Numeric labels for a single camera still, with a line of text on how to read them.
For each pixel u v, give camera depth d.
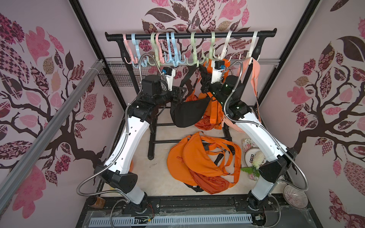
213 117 0.76
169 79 0.56
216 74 0.55
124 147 0.42
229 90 0.49
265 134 0.47
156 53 0.57
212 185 0.76
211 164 0.85
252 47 0.57
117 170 0.40
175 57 0.58
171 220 0.70
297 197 0.74
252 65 0.58
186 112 0.82
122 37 0.51
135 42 0.52
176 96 0.57
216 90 0.57
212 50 0.59
